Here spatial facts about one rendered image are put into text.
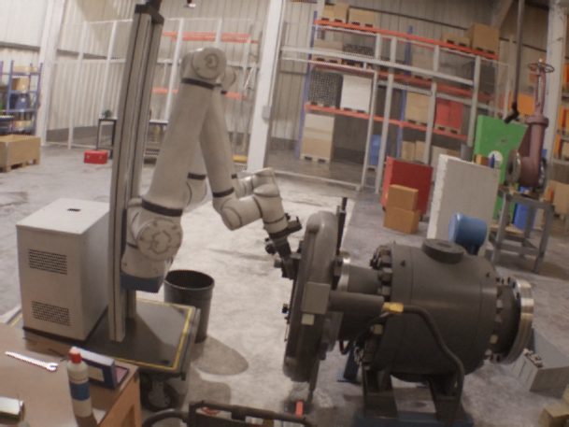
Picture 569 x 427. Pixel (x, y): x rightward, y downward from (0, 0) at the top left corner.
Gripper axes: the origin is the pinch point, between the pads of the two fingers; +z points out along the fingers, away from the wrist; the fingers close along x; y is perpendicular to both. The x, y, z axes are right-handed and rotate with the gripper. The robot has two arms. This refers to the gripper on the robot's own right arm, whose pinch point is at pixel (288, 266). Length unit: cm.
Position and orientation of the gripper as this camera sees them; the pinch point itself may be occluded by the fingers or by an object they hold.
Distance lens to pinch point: 189.8
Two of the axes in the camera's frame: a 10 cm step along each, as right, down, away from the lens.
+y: -9.5, 3.0, -0.6
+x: 1.7, 3.7, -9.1
